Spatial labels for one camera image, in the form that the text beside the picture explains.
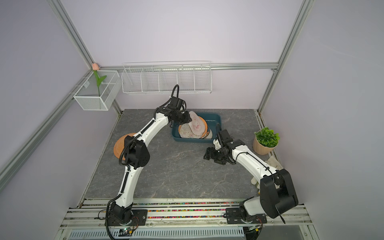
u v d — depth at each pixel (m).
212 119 1.13
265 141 0.88
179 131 1.05
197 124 1.04
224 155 0.71
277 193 0.42
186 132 1.05
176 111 0.75
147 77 0.99
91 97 0.77
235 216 0.74
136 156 0.61
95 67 0.89
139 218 0.74
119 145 1.02
